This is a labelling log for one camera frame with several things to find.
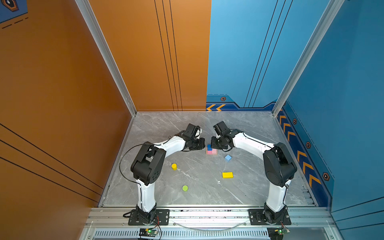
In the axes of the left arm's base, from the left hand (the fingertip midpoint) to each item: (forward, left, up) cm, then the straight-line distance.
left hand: (206, 144), depth 95 cm
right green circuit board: (-45, -33, -6) cm, 56 cm away
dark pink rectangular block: (-4, -2, -3) cm, 5 cm away
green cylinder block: (-26, +12, -4) cm, 29 cm away
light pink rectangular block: (-4, -5, -2) cm, 7 cm away
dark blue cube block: (-2, -2, -1) cm, 3 cm away
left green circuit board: (-45, +29, -7) cm, 54 cm away
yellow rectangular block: (-18, -12, -5) cm, 22 cm away
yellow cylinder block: (-13, +19, -4) cm, 24 cm away
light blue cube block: (-8, -14, -3) cm, 16 cm away
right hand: (-1, -3, 0) cm, 3 cm away
